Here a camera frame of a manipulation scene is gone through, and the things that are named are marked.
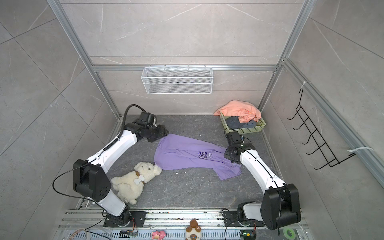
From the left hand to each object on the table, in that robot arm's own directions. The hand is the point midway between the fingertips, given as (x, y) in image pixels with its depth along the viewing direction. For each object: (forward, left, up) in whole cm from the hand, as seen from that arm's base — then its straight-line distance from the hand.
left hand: (166, 130), depth 86 cm
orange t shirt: (+21, -54, -6) cm, 58 cm away
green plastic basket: (+16, -66, -14) cm, 69 cm away
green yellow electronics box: (-50, -41, -19) cm, 67 cm away
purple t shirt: (-3, -3, -19) cm, 19 cm away
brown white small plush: (-48, -14, -16) cm, 53 cm away
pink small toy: (-49, +2, -16) cm, 51 cm away
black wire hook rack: (-23, -71, +13) cm, 76 cm away
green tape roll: (-50, -60, -18) cm, 81 cm away
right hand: (-12, -38, -9) cm, 41 cm away
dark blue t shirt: (+20, -48, -17) cm, 55 cm away
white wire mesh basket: (+36, -6, +10) cm, 38 cm away
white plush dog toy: (-28, +18, -10) cm, 35 cm away
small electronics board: (-47, +19, -22) cm, 55 cm away
